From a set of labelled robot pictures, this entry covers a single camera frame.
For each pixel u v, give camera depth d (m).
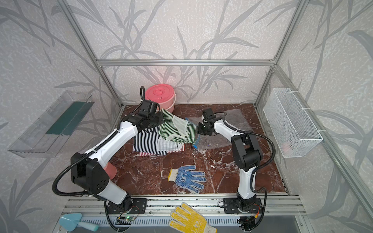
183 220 0.70
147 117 0.63
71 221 0.70
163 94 1.02
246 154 0.51
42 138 0.63
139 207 0.73
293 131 0.63
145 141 0.94
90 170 0.42
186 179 0.82
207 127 0.77
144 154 0.91
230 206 0.73
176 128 0.92
